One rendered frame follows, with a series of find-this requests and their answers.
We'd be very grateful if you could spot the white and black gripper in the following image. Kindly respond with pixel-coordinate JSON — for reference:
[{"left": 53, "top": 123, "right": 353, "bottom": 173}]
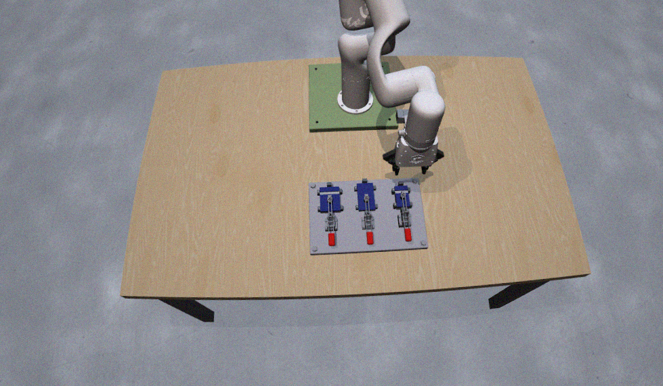
[{"left": 383, "top": 135, "right": 444, "bottom": 175}]

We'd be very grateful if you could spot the toggle clamp with red handle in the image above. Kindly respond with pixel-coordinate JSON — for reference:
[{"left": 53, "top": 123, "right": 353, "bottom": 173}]
[
  {"left": 398, "top": 191, "right": 412, "bottom": 242},
  {"left": 324, "top": 195, "right": 337, "bottom": 246},
  {"left": 362, "top": 194, "right": 375, "bottom": 245}
]

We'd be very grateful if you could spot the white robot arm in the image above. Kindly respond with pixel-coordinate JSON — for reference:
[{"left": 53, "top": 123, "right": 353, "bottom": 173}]
[{"left": 337, "top": 0, "right": 445, "bottom": 149}]

